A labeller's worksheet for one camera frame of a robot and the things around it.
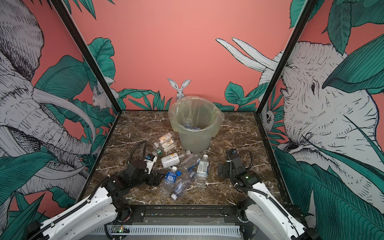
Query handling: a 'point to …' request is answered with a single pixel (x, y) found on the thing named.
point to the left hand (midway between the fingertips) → (159, 170)
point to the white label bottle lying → (170, 159)
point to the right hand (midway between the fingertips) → (225, 165)
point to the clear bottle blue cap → (190, 163)
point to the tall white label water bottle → (200, 181)
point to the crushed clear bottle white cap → (184, 183)
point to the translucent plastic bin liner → (195, 115)
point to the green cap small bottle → (158, 152)
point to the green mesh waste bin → (196, 143)
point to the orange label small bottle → (164, 138)
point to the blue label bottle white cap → (167, 186)
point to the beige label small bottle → (168, 146)
